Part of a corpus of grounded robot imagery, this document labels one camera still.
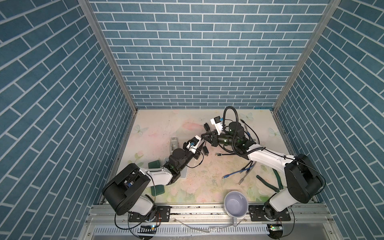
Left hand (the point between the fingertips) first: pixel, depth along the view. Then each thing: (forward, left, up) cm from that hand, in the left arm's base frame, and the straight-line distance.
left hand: (201, 140), depth 81 cm
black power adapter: (+2, -3, -15) cm, 15 cm away
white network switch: (-11, +10, -17) cm, 23 cm away
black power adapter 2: (+21, -5, -16) cm, 27 cm away
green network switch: (-20, +23, -18) cm, 36 cm away
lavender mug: (-29, -18, -18) cm, 38 cm away
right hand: (+1, 0, +4) cm, 4 cm away
